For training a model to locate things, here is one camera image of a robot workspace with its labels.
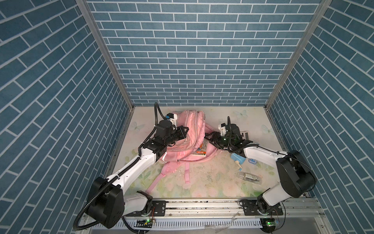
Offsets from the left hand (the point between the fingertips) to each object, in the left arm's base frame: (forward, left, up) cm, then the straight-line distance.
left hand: (189, 128), depth 79 cm
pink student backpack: (-8, +6, -15) cm, 18 cm away
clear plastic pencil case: (-20, -34, -20) cm, 45 cm away
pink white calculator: (+8, -39, -20) cm, 44 cm away
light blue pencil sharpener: (-11, -31, -18) cm, 38 cm away
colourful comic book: (-5, -7, -17) cm, 19 cm away
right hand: (0, -10, -9) cm, 13 cm away
